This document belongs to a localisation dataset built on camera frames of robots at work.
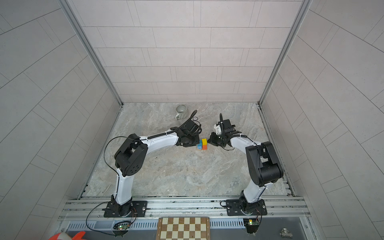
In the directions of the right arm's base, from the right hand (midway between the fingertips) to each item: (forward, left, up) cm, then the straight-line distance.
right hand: (207, 140), depth 92 cm
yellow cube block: (-2, +2, +2) cm, 3 cm away
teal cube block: (-4, +4, +6) cm, 8 cm away
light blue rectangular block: (-4, +5, -2) cm, 6 cm away
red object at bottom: (-43, +58, 0) cm, 72 cm away
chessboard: (-43, +14, -2) cm, 45 cm away
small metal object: (-47, -29, -4) cm, 55 cm away
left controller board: (-41, +41, -1) cm, 58 cm away
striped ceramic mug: (+21, +16, +4) cm, 26 cm away
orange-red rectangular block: (-4, +2, -1) cm, 4 cm away
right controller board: (-43, -17, -6) cm, 46 cm away
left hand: (0, +2, -1) cm, 3 cm away
